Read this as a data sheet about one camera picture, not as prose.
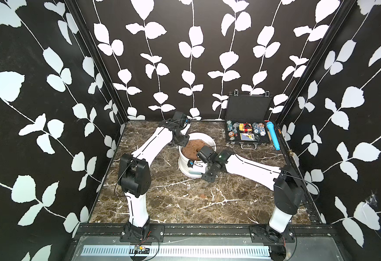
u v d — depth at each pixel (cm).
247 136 111
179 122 71
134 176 49
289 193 46
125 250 70
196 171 74
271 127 114
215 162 61
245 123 116
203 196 86
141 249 70
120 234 74
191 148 91
